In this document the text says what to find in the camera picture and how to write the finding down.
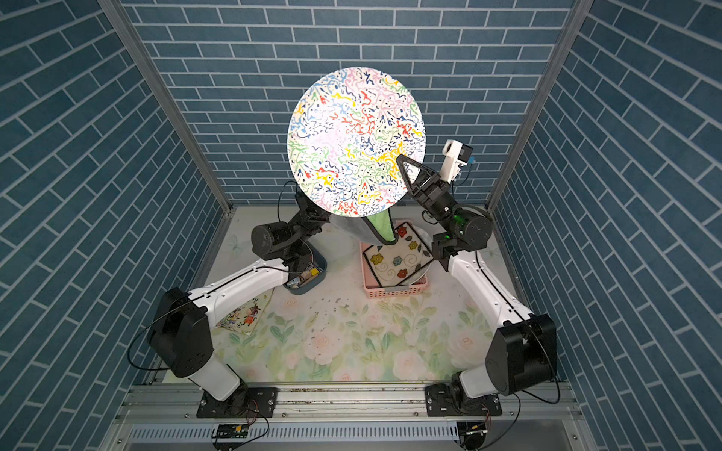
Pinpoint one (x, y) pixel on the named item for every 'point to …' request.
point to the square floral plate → (392, 264)
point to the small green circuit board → (232, 431)
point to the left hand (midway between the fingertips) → (354, 196)
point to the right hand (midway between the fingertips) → (400, 171)
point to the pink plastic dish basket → (373, 288)
